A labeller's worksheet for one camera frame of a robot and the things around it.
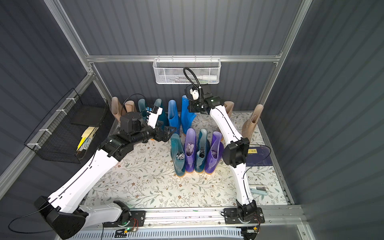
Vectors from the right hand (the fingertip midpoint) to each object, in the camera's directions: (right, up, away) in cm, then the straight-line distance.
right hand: (190, 106), depth 88 cm
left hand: (-8, -13, -21) cm, 26 cm away
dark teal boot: (-31, -1, +6) cm, 32 cm away
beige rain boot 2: (-37, 0, +1) cm, 37 cm away
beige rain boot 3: (+33, -11, -7) cm, 36 cm away
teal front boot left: (-5, -26, -16) cm, 31 cm away
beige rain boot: (-48, +2, +5) cm, 48 cm away
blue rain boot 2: (-2, -7, +1) cm, 7 cm away
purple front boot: (0, -22, -8) cm, 24 cm away
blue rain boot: (-9, -7, -6) cm, 13 cm away
